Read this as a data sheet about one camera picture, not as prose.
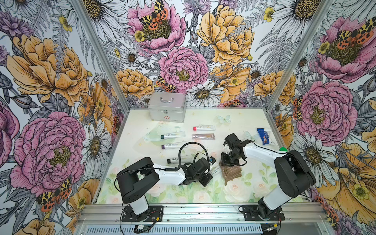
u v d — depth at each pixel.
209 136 1.03
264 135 1.02
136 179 0.47
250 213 0.74
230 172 0.87
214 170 0.87
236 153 0.68
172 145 0.97
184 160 0.95
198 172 0.68
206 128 1.08
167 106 1.06
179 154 0.70
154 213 0.74
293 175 0.46
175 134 1.05
